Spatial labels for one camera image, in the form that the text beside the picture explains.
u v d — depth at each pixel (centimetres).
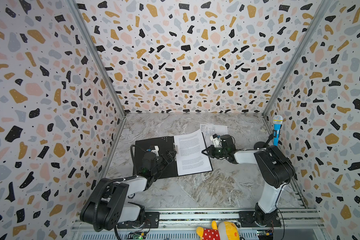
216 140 92
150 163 69
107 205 42
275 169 51
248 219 74
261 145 104
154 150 83
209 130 113
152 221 73
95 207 38
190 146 101
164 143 106
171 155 80
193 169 92
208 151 88
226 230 66
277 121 83
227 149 79
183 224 73
